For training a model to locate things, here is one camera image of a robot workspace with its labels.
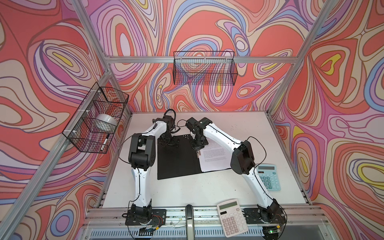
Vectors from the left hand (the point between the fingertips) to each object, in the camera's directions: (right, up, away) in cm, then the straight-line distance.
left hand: (173, 144), depth 100 cm
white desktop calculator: (+33, -32, -28) cm, 54 cm away
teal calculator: (+58, -15, -14) cm, 62 cm away
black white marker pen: (-30, +5, -27) cm, 41 cm away
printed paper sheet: (+27, -7, -6) cm, 29 cm away
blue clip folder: (+5, -8, -6) cm, 12 cm away
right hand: (+17, -3, -8) cm, 19 cm away
